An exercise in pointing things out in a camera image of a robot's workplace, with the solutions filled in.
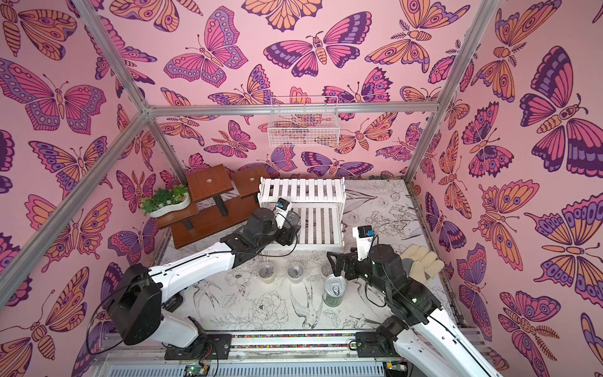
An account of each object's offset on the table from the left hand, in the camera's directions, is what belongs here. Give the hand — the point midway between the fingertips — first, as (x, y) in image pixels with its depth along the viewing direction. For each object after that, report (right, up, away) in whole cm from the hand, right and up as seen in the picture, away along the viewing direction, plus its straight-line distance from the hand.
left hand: (294, 220), depth 83 cm
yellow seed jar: (-10, -19, +1) cm, 21 cm away
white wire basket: (+2, +39, +12) cm, 41 cm away
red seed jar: (+12, -18, +2) cm, 22 cm away
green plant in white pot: (-47, +8, +2) cm, 48 cm away
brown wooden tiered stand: (-38, +5, +25) cm, 46 cm away
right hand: (+13, -9, -13) cm, 21 cm away
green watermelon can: (+13, -21, -9) cm, 27 cm away
